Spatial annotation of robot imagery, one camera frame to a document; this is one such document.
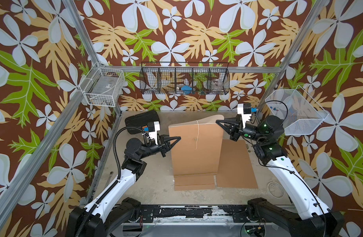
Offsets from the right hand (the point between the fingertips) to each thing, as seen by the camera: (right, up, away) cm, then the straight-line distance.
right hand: (217, 123), depth 60 cm
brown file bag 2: (-7, -12, +6) cm, 15 cm away
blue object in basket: (-12, +22, +33) cm, 42 cm away
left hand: (-16, -6, +3) cm, 17 cm away
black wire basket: (-13, +31, +37) cm, 50 cm away
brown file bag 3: (+19, -28, +31) cm, 46 cm away
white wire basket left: (-61, +22, +26) cm, 70 cm away
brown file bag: (-6, -34, +26) cm, 43 cm away
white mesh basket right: (+51, +5, +19) cm, 55 cm away
